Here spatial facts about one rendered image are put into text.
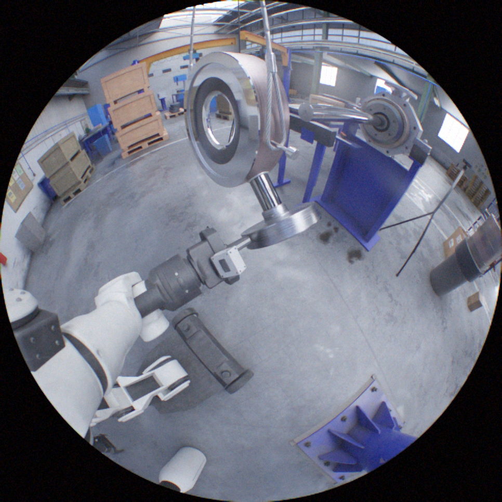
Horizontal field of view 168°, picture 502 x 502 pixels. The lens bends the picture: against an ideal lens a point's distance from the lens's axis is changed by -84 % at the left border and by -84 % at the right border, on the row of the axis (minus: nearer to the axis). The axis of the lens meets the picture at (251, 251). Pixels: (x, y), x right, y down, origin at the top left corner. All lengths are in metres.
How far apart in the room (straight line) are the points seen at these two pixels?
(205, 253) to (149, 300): 0.13
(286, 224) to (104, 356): 0.33
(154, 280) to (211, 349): 0.78
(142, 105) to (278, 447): 5.31
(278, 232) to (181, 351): 0.94
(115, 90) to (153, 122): 1.29
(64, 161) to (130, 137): 1.62
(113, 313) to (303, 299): 1.21
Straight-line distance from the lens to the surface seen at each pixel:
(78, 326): 0.17
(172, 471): 1.27
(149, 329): 0.32
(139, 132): 4.47
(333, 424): 1.44
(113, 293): 0.26
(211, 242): 0.31
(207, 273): 0.31
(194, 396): 1.13
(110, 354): 0.17
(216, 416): 1.33
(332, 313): 1.35
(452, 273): 2.24
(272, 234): 0.33
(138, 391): 0.96
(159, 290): 0.28
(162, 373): 0.95
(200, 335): 1.05
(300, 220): 0.34
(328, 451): 1.57
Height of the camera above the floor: 1.20
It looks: 58 degrees down
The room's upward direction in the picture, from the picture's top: 1 degrees counter-clockwise
